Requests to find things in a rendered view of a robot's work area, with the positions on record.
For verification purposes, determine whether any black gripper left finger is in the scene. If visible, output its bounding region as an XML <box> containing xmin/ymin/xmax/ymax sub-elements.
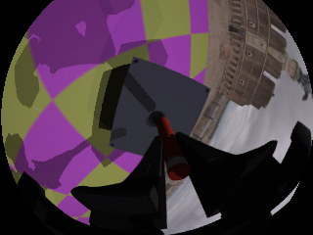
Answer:
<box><xmin>70</xmin><ymin>136</ymin><xmax>168</xmax><ymax>230</ymax></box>

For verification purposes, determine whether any dark grey sloped panel with hole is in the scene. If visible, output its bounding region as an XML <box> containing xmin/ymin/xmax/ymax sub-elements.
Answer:
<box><xmin>109</xmin><ymin>56</ymin><xmax>211</xmax><ymax>156</ymax></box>

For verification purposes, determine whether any red cylindrical peg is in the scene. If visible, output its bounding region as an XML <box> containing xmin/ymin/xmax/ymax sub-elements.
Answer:
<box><xmin>156</xmin><ymin>117</ymin><xmax>191</xmax><ymax>180</ymax></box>

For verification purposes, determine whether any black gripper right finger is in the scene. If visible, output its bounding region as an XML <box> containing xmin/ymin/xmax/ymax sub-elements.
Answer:
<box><xmin>176</xmin><ymin>132</ymin><xmax>278</xmax><ymax>218</ymax></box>

